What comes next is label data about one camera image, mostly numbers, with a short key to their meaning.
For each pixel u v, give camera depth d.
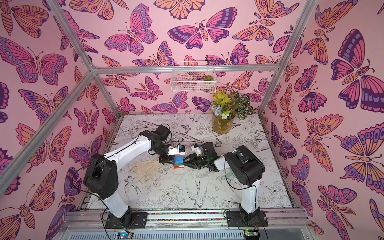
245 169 0.51
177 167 0.90
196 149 0.90
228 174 0.91
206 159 0.78
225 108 0.96
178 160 0.83
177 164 0.87
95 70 0.92
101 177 0.47
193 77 0.95
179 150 0.75
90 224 0.73
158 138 0.67
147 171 0.90
